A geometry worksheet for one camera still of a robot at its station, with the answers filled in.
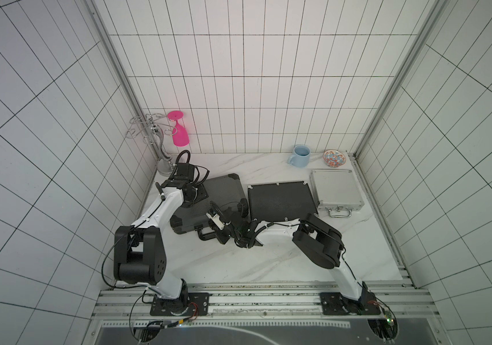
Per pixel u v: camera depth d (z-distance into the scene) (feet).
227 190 3.16
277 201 3.04
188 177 2.33
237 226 2.33
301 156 3.64
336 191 3.22
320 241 1.73
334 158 3.84
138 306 2.39
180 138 3.45
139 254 1.44
